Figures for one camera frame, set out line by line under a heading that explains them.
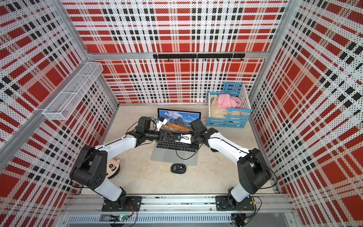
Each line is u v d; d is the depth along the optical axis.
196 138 0.64
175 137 0.74
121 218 0.69
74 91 0.78
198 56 0.88
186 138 0.73
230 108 1.02
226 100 1.04
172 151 0.93
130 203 0.73
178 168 0.84
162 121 0.82
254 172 0.44
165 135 0.77
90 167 0.45
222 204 0.73
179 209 0.73
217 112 1.05
